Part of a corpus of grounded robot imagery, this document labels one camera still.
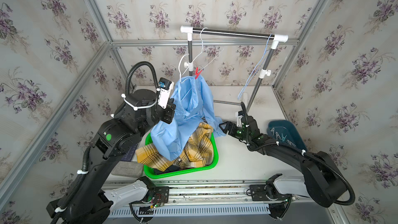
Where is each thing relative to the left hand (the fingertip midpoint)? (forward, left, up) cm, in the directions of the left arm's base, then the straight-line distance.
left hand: (172, 97), depth 57 cm
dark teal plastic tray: (+8, -65, -42) cm, 78 cm away
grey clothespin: (+5, -59, -41) cm, 72 cm away
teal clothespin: (+3, -61, -41) cm, 74 cm away
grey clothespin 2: (0, -65, -41) cm, 77 cm away
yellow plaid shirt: (-8, -9, -30) cm, 33 cm away
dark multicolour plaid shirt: (-15, +3, -38) cm, 41 cm away
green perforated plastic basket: (-16, +14, -35) cm, 41 cm away
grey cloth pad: (-14, +26, -40) cm, 50 cm away
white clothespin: (+9, -57, -41) cm, 71 cm away
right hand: (+6, -25, -32) cm, 41 cm away
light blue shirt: (+4, -8, -10) cm, 14 cm away
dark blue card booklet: (-7, +29, -42) cm, 51 cm away
